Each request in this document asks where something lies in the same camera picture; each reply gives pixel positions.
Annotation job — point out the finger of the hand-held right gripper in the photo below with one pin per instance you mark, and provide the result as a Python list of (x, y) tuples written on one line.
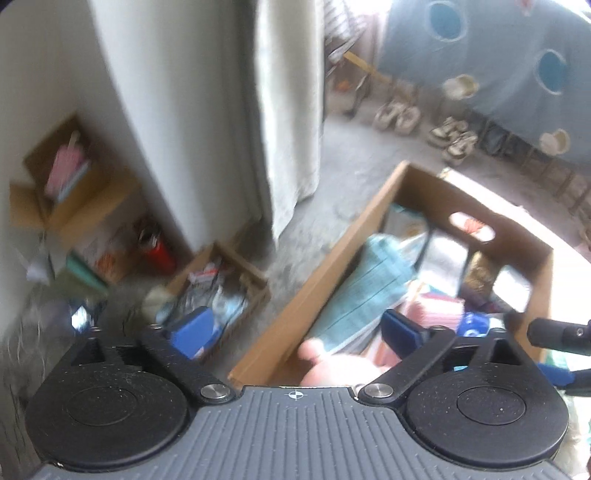
[(556, 373), (558, 337)]

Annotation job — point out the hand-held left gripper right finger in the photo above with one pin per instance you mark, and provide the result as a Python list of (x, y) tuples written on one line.
[(401, 332)]

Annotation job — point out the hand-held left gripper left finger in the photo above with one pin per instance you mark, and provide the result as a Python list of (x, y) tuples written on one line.
[(194, 330)]

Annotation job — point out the pink sponge cloth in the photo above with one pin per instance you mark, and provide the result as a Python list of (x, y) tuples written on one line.
[(438, 314)]

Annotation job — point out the teal towel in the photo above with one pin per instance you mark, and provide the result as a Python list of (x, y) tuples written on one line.
[(364, 286)]

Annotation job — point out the pink plush toy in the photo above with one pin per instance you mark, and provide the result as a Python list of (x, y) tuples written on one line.
[(341, 369)]

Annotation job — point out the blue and white pack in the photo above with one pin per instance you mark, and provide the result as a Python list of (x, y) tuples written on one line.
[(473, 323)]

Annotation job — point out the long cardboard box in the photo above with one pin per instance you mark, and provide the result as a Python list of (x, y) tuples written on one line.
[(286, 323)]

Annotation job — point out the gold tissue pack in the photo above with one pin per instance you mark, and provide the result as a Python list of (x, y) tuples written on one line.
[(480, 272)]

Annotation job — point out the teal and white tissue pack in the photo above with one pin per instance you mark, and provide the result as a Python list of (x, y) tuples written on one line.
[(406, 221)]

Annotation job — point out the white and green plastic bag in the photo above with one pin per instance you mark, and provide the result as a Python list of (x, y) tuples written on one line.
[(579, 429)]

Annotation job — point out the small cardboard tray with clutter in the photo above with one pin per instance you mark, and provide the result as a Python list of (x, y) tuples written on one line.
[(249, 277)]

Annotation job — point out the metal balcony railing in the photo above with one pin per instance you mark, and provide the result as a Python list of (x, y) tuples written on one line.
[(554, 180)]

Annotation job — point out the open cardboard carton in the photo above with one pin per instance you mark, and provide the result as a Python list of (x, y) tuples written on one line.
[(92, 198)]

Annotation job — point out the brown and white sneaker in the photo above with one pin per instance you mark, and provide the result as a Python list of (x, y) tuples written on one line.
[(461, 147), (444, 131)]

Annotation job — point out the white curtain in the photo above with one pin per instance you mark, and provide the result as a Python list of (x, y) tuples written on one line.
[(286, 92)]

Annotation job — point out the yellow pole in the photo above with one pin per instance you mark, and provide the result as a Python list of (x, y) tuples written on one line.
[(367, 68)]

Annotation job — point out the grey sheet with circles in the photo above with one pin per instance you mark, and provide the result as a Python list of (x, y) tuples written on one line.
[(498, 55)]

